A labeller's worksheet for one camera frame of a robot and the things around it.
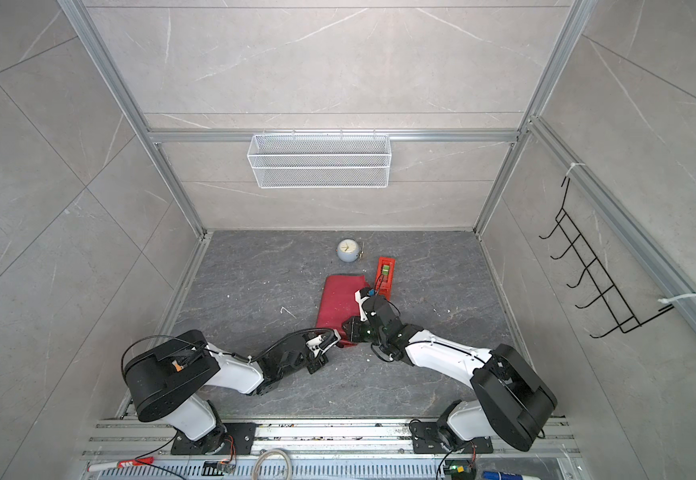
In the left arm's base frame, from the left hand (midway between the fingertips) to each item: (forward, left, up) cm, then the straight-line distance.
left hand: (331, 334), depth 88 cm
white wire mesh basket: (+51, +3, +26) cm, 58 cm away
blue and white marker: (-36, -39, -1) cm, 53 cm away
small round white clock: (+34, -6, -1) cm, 34 cm away
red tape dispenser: (+20, -18, +1) cm, 27 cm away
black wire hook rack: (+8, -62, +30) cm, 69 cm away
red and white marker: (-30, +50, -3) cm, 58 cm away
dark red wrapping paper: (+8, -3, +4) cm, 9 cm away
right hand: (+1, -4, +4) cm, 6 cm away
